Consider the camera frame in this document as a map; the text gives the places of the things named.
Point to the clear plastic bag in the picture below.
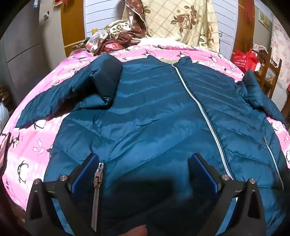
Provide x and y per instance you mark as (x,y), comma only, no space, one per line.
(95,40)

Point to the grey wardrobe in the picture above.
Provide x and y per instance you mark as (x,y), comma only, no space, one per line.
(25,45)

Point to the teal puffer jacket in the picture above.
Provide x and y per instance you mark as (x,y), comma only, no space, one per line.
(147,113)

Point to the pink penguin print blanket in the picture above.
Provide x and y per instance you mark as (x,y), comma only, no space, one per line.
(34,145)

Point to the wooden chair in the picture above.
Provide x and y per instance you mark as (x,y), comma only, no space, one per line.
(268,68)

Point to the wall light switch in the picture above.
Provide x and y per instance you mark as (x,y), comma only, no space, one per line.
(46,15)

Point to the red plastic packet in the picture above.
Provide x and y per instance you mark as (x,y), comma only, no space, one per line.
(113,48)

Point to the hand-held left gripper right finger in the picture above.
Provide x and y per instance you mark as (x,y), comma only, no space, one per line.
(204,172)

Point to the cream floral quilt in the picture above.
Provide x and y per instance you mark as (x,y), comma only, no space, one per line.
(172,20)

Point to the framed wall picture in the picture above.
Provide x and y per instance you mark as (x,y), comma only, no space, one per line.
(265,20)

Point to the red shopping bag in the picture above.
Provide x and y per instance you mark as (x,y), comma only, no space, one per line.
(245,59)

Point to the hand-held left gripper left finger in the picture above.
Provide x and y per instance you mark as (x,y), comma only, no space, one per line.
(87,172)

